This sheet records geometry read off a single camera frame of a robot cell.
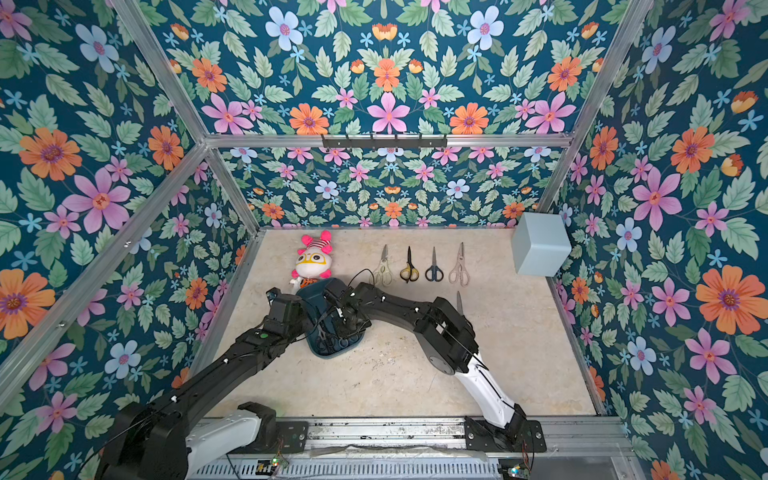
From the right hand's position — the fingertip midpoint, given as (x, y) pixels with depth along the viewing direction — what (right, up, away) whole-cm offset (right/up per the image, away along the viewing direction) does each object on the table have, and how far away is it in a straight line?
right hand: (345, 331), depth 90 cm
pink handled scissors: (+39, +17, +17) cm, 45 cm away
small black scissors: (+29, +17, +16) cm, 37 cm away
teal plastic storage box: (-5, -1, -2) cm, 6 cm away
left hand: (-10, +7, -3) cm, 12 cm away
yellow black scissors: (+20, +17, +15) cm, 30 cm away
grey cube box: (+63, +27, +6) cm, 68 cm away
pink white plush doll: (-13, +21, +11) cm, 27 cm away
